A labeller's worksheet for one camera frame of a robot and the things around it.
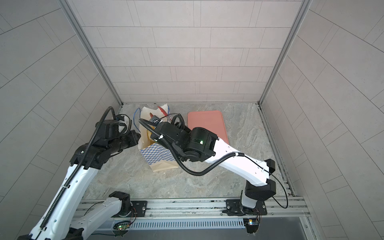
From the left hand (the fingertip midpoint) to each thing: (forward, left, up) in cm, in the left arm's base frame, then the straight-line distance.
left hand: (145, 133), depth 69 cm
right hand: (-4, -15, +8) cm, 17 cm away
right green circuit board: (-33, -50, -25) cm, 65 cm away
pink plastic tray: (+26, -34, -25) cm, 50 cm away
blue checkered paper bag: (-6, -6, -13) cm, 15 cm away
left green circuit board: (-35, +8, -22) cm, 42 cm away
